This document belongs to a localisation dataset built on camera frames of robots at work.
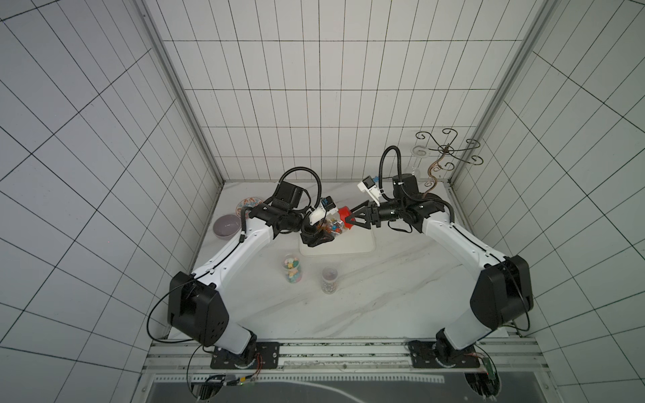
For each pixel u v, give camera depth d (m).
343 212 0.73
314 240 0.69
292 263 0.83
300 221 0.67
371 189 0.70
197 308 0.41
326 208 0.67
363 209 0.74
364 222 0.70
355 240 0.74
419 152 0.85
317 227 0.68
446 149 0.87
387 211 0.69
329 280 0.78
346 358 0.74
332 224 0.75
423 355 0.73
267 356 0.73
